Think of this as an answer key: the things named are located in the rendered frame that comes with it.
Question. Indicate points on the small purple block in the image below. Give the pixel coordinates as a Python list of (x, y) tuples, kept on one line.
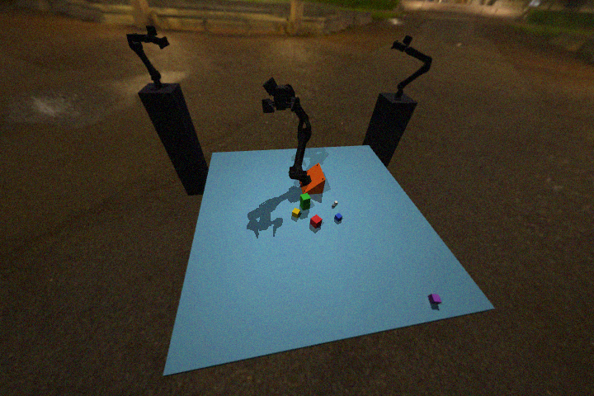
[(434, 298)]

